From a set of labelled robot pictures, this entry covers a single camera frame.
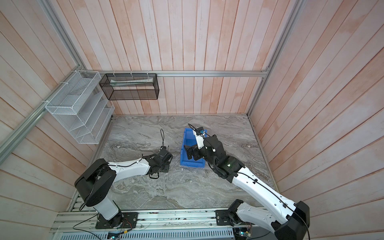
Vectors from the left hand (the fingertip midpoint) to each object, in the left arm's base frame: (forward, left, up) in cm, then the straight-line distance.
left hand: (165, 167), depth 92 cm
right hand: (+2, -17, +26) cm, 31 cm away
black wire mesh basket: (+50, +27, +25) cm, 62 cm away
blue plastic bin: (+16, -15, +9) cm, 24 cm away
